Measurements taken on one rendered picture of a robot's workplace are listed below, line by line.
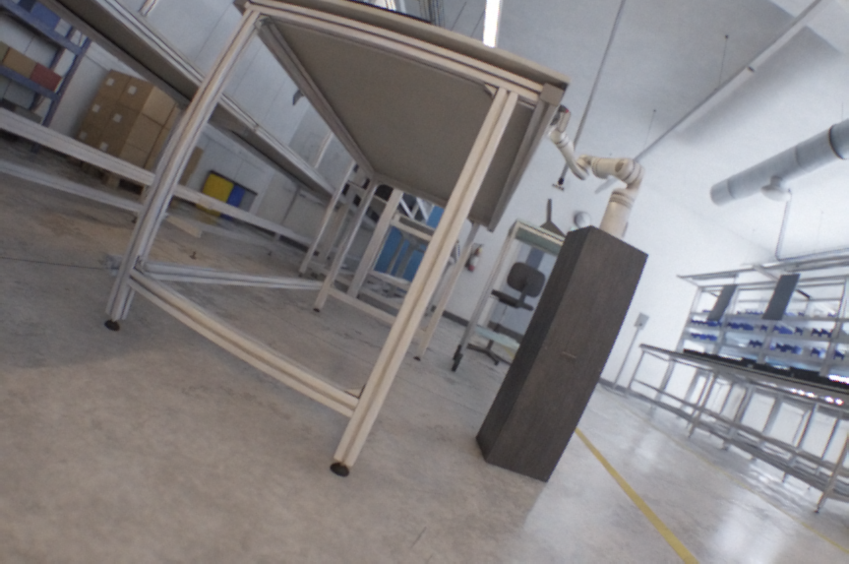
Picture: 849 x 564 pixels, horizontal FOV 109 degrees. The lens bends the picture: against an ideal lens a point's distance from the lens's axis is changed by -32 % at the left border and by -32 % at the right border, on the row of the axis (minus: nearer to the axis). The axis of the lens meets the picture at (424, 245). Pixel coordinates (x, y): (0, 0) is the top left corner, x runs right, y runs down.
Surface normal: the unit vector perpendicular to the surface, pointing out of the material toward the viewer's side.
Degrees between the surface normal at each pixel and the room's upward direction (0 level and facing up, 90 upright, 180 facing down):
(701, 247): 90
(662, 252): 90
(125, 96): 90
